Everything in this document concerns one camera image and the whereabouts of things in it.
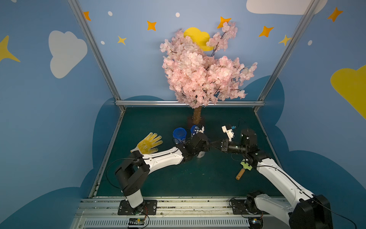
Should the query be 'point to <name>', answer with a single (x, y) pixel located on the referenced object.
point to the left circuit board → (136, 221)
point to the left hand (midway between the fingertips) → (210, 140)
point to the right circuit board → (255, 222)
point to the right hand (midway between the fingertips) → (213, 143)
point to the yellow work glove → (145, 146)
